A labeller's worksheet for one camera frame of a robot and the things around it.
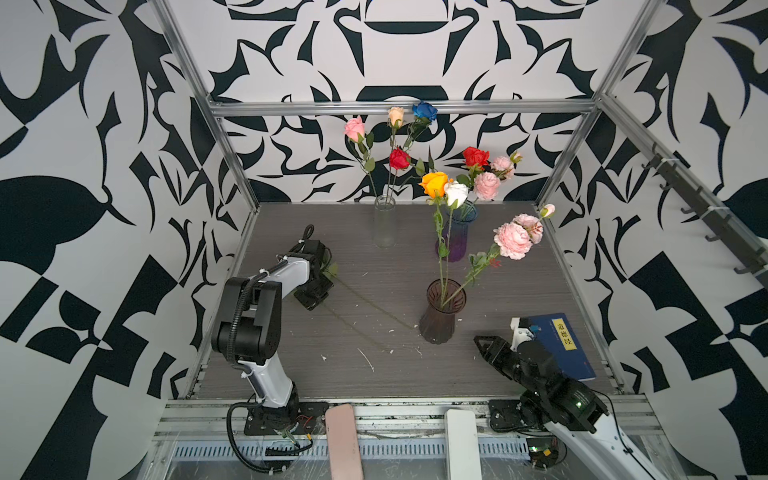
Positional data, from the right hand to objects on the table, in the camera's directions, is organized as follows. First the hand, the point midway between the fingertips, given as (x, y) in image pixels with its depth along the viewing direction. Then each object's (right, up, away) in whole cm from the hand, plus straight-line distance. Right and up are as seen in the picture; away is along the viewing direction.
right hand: (478, 342), depth 79 cm
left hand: (-43, +10, +15) cm, 47 cm away
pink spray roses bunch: (+2, +41, 0) cm, 41 cm away
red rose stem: (+2, +50, +8) cm, 50 cm away
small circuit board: (+13, -23, -8) cm, 27 cm away
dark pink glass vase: (-9, +12, -2) cm, 15 cm away
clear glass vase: (-24, +32, +23) cm, 46 cm away
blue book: (+25, -1, +7) cm, 26 cm away
